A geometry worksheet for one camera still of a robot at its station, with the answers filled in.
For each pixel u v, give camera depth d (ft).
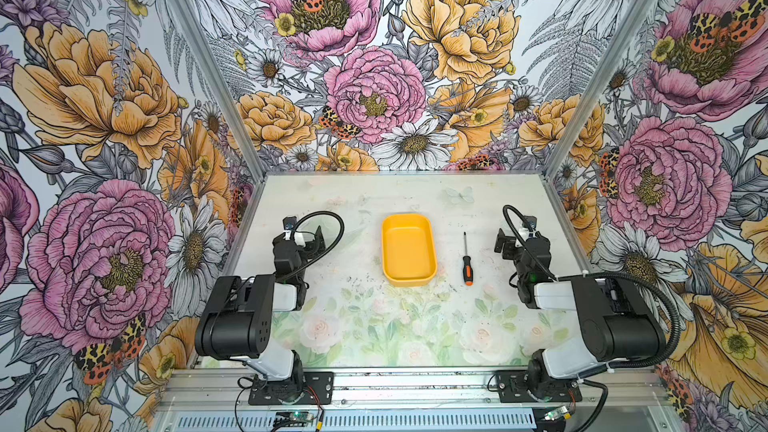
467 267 3.07
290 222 2.59
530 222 2.64
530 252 2.61
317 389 2.40
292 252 2.35
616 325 1.49
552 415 2.35
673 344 1.38
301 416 2.32
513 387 2.42
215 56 2.95
